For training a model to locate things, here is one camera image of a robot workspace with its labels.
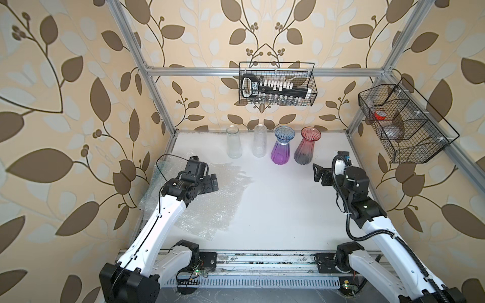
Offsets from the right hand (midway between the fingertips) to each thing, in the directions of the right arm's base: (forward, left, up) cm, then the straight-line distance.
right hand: (324, 165), depth 78 cm
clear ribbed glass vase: (+24, +40, -15) cm, 49 cm away
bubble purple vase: (+21, +14, -16) cm, 30 cm away
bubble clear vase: (+24, +25, -12) cm, 37 cm away
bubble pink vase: (+16, +3, -11) cm, 20 cm away
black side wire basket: (+8, -32, +12) cm, 35 cm away
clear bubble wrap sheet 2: (+10, +73, -12) cm, 75 cm away
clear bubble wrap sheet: (-12, +51, -19) cm, 55 cm away
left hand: (-4, +51, -4) cm, 52 cm away
